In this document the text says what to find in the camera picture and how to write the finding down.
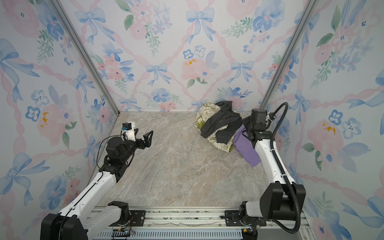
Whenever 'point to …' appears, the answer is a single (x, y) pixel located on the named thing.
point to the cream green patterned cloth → (205, 110)
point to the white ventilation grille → (172, 234)
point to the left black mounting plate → (137, 219)
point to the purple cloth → (244, 147)
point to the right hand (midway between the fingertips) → (248, 117)
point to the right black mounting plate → (232, 219)
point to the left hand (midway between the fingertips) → (145, 129)
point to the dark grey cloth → (232, 120)
